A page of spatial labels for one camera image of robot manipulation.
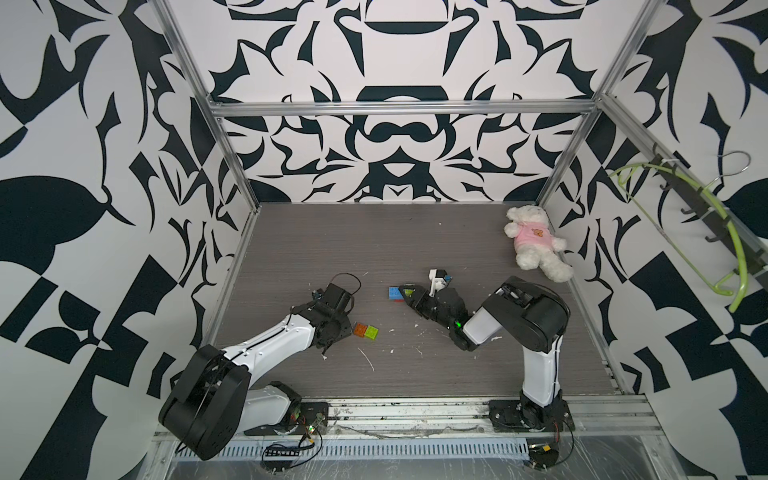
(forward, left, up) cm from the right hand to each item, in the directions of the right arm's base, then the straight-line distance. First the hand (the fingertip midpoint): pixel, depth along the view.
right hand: (399, 288), depth 92 cm
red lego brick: (-3, 0, -2) cm, 4 cm away
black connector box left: (-41, +30, -7) cm, 52 cm away
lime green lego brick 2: (-12, +8, -3) cm, 15 cm away
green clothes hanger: (+21, -61, +26) cm, 70 cm away
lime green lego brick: (-2, -3, +1) cm, 3 cm away
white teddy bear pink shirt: (+14, -45, +2) cm, 47 cm away
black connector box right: (-41, -32, -6) cm, 52 cm away
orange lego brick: (-12, +12, -3) cm, 17 cm away
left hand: (-10, +17, -3) cm, 20 cm away
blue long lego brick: (-1, +1, 0) cm, 2 cm away
